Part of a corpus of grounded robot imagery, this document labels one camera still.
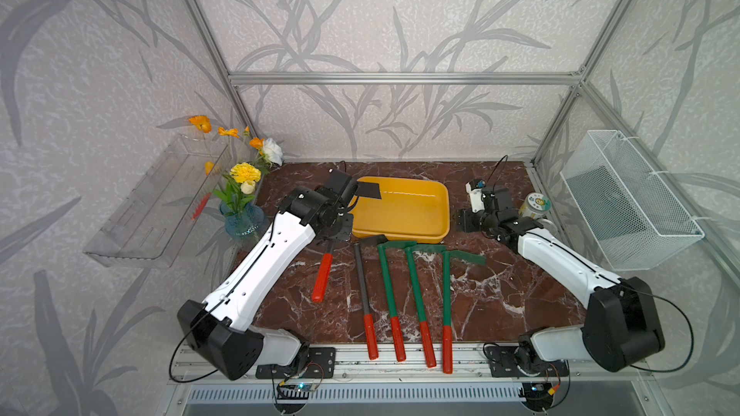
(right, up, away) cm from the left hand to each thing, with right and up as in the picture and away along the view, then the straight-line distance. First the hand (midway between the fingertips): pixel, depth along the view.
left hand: (341, 231), depth 74 cm
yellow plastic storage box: (+21, +3, +32) cm, 38 cm away
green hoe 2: (+29, -27, +4) cm, 40 cm away
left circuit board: (-10, -40, -3) cm, 41 cm away
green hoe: (+23, -27, +4) cm, 35 cm away
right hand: (+36, +4, +14) cm, 39 cm away
